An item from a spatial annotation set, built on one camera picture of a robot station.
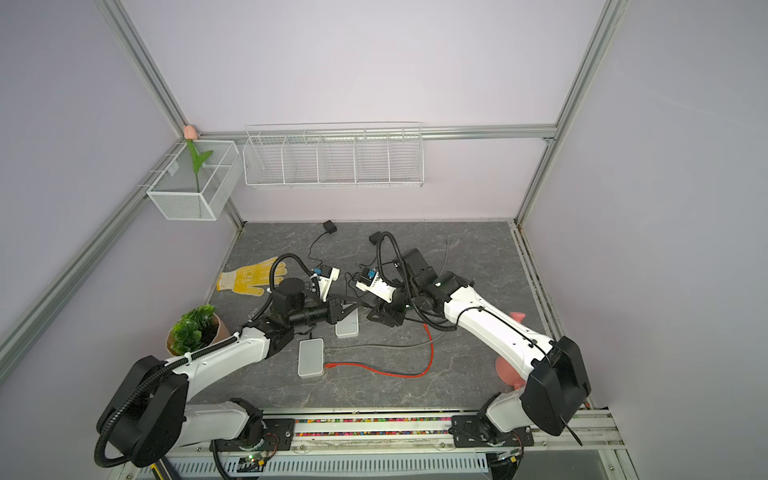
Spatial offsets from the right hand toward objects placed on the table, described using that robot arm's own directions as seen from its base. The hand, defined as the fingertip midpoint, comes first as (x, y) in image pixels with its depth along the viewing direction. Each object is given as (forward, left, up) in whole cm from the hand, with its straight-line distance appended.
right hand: (375, 308), depth 77 cm
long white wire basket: (+54, -1, +11) cm, 55 cm away
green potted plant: (-5, +47, -3) cm, 47 cm away
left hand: (+1, +4, -2) cm, 5 cm away
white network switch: (-7, +19, -16) cm, 26 cm away
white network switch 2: (+3, +9, -16) cm, 19 cm away
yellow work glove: (+21, +46, -17) cm, 54 cm away
